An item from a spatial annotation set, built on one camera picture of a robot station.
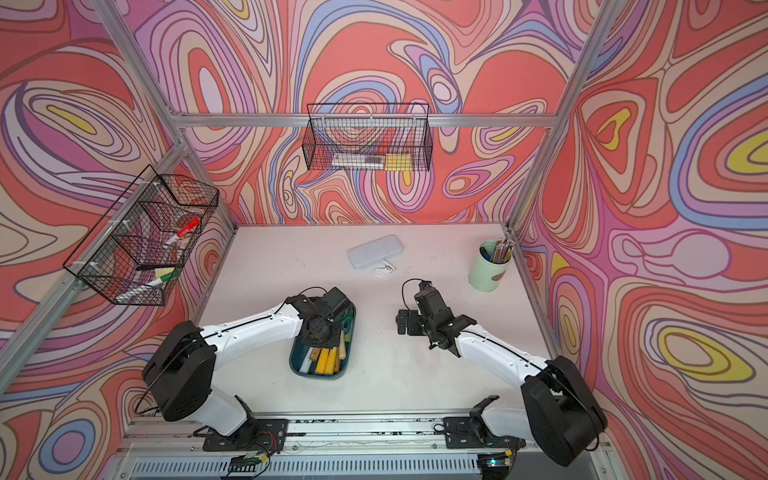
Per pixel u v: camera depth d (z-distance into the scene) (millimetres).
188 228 766
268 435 727
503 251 907
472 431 666
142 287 714
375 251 1113
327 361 816
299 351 841
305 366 822
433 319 654
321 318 637
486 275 959
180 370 435
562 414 406
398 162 908
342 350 822
